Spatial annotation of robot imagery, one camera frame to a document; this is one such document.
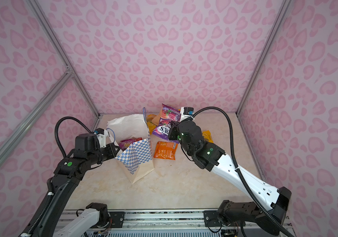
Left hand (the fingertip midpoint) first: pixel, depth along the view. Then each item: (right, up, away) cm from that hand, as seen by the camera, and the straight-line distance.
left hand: (119, 145), depth 73 cm
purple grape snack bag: (-3, -1, +15) cm, 16 cm away
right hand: (+25, +11, -7) cm, 28 cm away
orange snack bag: (+21, -6, +22) cm, 31 cm away
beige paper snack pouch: (+13, +13, +35) cm, 39 cm away
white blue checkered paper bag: (+7, -8, +6) cm, 12 cm away
